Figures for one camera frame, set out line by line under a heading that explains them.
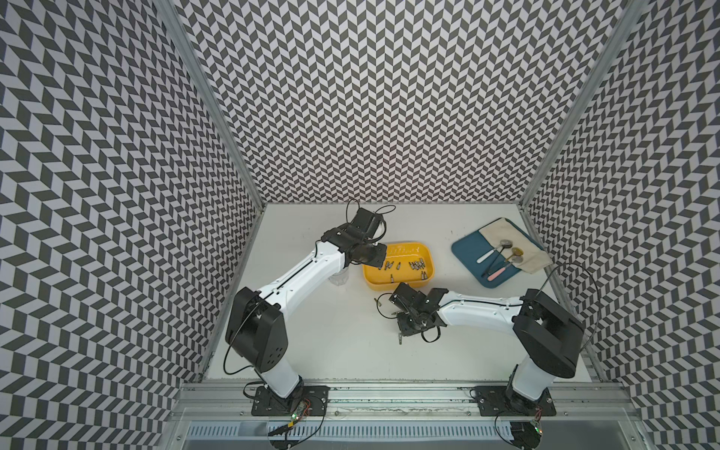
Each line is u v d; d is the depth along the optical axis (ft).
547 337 1.48
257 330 1.42
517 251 3.41
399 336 2.72
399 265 3.27
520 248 3.45
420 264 3.28
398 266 3.26
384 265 3.25
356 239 2.06
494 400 2.42
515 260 3.29
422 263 3.32
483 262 3.22
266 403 2.32
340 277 3.10
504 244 3.42
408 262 3.31
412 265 3.25
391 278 3.16
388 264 3.26
